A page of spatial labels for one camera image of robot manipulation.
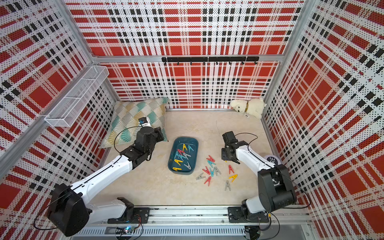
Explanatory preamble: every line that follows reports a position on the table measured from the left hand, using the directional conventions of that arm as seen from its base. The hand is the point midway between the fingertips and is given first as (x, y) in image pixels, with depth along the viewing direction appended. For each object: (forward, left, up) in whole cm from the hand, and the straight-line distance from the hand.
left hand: (162, 128), depth 82 cm
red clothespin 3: (-16, -25, -22) cm, 37 cm away
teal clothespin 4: (-12, -28, -21) cm, 37 cm away
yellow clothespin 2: (-20, -41, -22) cm, 51 cm away
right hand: (-9, -39, -16) cm, 44 cm away
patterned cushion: (+11, +27, -6) cm, 30 cm away
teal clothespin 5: (-17, -28, -22) cm, 40 cm away
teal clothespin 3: (-8, -10, -20) cm, 24 cm away
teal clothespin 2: (-6, -6, -21) cm, 23 cm away
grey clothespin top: (-6, -12, -21) cm, 26 cm away
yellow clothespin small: (-16, -7, -20) cm, 27 cm away
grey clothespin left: (-20, -21, -21) cm, 36 cm away
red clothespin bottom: (-22, -26, -22) cm, 41 cm away
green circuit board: (-46, +12, -20) cm, 51 cm away
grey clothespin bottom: (-24, -37, -22) cm, 50 cm away
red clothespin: (-4, -8, -20) cm, 22 cm away
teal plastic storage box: (-6, -10, -21) cm, 25 cm away
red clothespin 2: (-9, -28, -21) cm, 36 cm away
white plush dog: (+32, -63, -15) cm, 72 cm away
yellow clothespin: (-10, -7, -21) cm, 25 cm away
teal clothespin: (-1, -14, -21) cm, 26 cm away
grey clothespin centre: (-16, -31, -21) cm, 41 cm away
